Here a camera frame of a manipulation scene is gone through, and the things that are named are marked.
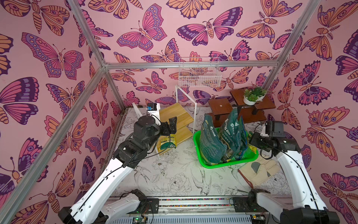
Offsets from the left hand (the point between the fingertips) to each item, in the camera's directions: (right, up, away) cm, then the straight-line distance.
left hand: (169, 116), depth 65 cm
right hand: (+44, -12, +12) cm, 47 cm away
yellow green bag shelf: (-4, -16, +27) cm, 32 cm away
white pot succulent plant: (+49, +13, +22) cm, 56 cm away
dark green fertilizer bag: (+22, -16, +8) cm, 29 cm away
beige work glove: (+54, -32, +20) cm, 66 cm away
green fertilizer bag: (+31, -6, +9) cm, 33 cm away
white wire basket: (+19, +35, +41) cm, 57 cm away
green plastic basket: (+50, -23, +23) cm, 59 cm away
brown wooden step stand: (+62, +3, +50) cm, 80 cm away
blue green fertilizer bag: (+36, -10, +3) cm, 38 cm away
